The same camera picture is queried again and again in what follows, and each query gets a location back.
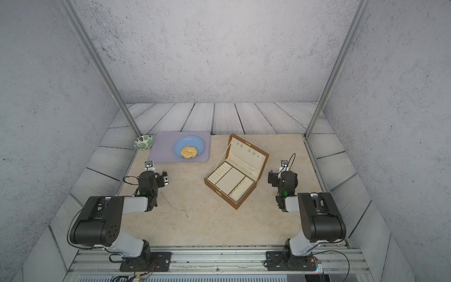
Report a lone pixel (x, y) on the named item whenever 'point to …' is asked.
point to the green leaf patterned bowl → (144, 142)
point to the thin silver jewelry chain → (174, 207)
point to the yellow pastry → (189, 152)
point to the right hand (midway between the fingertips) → (283, 169)
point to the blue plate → (188, 141)
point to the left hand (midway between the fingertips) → (157, 172)
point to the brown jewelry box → (235, 179)
